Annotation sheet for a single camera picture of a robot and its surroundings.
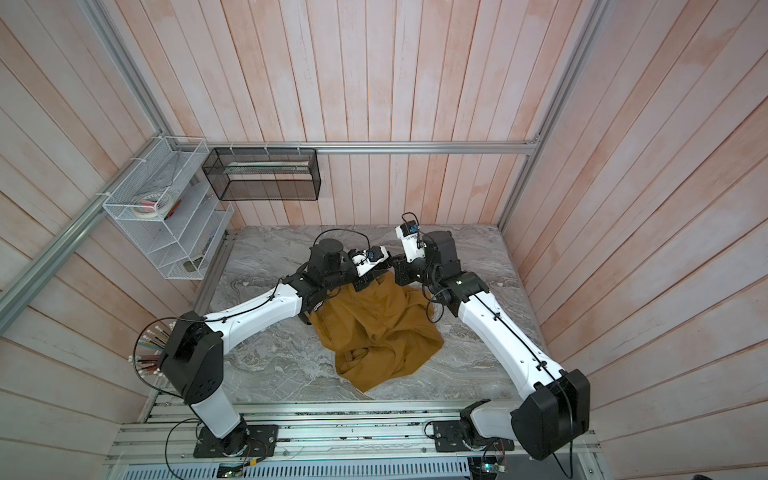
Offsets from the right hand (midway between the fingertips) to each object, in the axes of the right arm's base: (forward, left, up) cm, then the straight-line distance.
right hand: (391, 257), depth 78 cm
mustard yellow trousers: (-15, +3, -13) cm, 20 cm away
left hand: (+1, +3, -4) cm, 5 cm away
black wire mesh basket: (+33, +42, +4) cm, 53 cm away
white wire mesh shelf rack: (+7, +58, +5) cm, 59 cm away
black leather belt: (-18, +18, +5) cm, 26 cm away
